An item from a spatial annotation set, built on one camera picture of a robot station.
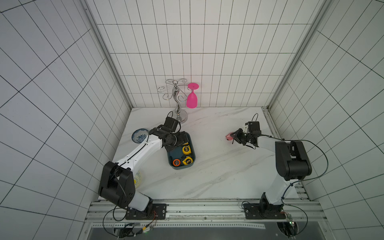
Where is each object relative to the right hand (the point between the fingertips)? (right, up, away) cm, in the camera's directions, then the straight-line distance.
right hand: (226, 133), depth 98 cm
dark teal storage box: (-29, -14, -6) cm, 32 cm away
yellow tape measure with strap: (-27, -10, -6) cm, 29 cm away
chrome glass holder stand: (-33, +28, -4) cm, 43 cm away
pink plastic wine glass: (-24, +24, +1) cm, 33 cm away
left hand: (-30, -5, -14) cm, 33 cm away
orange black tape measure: (-32, -16, -11) cm, 38 cm away
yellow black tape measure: (-26, -15, -11) cm, 32 cm away
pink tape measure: (+2, -2, +1) cm, 3 cm away
